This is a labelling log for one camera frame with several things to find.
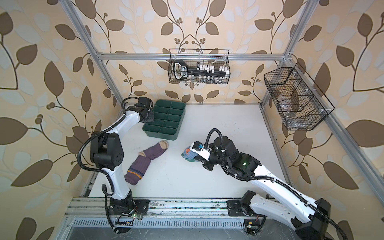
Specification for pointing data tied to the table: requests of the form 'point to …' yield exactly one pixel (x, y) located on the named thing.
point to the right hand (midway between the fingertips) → (196, 155)
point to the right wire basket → (300, 104)
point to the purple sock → (140, 163)
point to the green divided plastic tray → (168, 116)
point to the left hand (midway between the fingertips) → (146, 115)
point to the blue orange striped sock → (189, 155)
